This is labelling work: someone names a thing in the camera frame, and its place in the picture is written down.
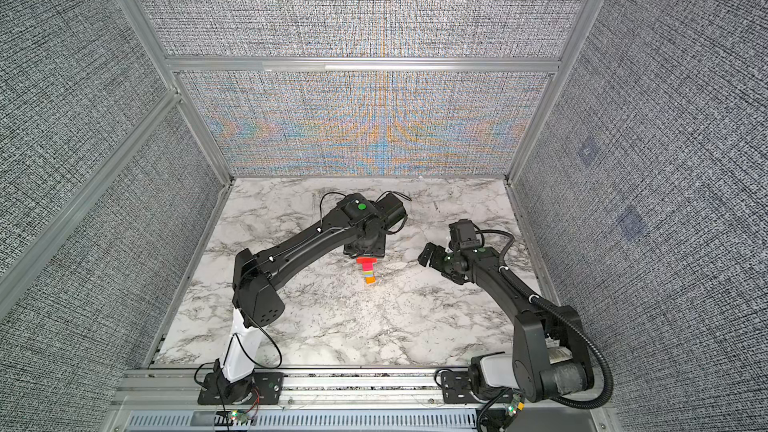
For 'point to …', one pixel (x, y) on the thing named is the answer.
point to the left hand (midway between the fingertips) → (372, 252)
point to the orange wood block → (370, 279)
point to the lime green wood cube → (368, 273)
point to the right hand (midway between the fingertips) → (431, 261)
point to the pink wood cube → (367, 266)
